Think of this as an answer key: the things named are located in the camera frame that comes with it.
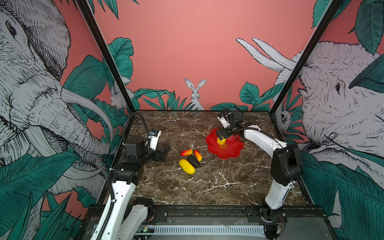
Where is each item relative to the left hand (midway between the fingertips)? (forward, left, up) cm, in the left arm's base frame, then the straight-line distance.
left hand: (160, 141), depth 73 cm
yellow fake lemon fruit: (-5, -13, -21) cm, 25 cm away
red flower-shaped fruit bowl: (+10, -44, -25) cm, 51 cm away
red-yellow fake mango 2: (+3, -20, -22) cm, 30 cm away
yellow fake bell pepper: (+12, -36, -22) cm, 43 cm away
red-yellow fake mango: (+6, -12, -23) cm, 27 cm away
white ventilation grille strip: (-36, -31, -24) cm, 53 cm away
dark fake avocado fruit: (+1, -16, -22) cm, 28 cm away
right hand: (+16, -34, -11) cm, 39 cm away
